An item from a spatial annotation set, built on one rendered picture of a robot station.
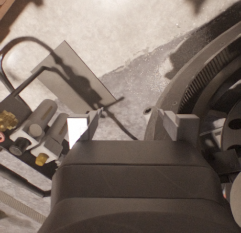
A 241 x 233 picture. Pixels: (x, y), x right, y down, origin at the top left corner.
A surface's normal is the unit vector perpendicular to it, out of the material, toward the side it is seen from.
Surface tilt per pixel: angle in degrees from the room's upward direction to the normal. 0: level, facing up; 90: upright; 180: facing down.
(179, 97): 90
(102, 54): 0
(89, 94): 0
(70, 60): 0
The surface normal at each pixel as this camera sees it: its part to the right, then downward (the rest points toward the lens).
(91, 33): -0.14, 0.62
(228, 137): -0.60, -0.67
